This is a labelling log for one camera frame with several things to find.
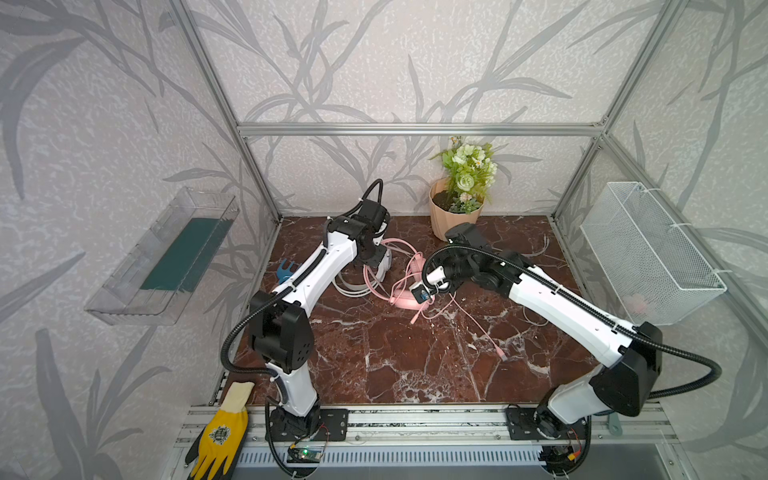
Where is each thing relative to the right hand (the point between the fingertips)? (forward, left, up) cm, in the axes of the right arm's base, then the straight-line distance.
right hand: (429, 247), depth 78 cm
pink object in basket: (-14, -50, -5) cm, 52 cm away
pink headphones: (-11, +7, -8) cm, 15 cm away
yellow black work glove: (-43, +51, -22) cm, 70 cm away
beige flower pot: (+21, -6, -11) cm, 24 cm away
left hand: (+6, +15, -7) cm, 18 cm away
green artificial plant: (+27, -14, +2) cm, 31 cm away
